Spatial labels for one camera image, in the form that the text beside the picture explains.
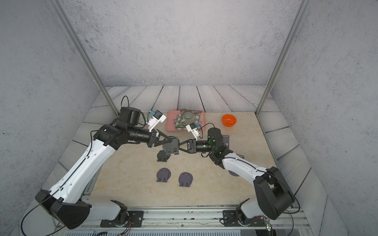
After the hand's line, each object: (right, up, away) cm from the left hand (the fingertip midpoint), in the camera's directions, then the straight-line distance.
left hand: (170, 139), depth 64 cm
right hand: (+2, -6, +5) cm, 8 cm away
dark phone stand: (0, -4, +2) cm, 4 cm away
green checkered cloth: (-1, +5, +47) cm, 47 cm away
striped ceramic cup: (+7, +11, +50) cm, 51 cm away
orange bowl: (+36, +9, +48) cm, 61 cm away
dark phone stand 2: (-10, -14, +31) cm, 36 cm away
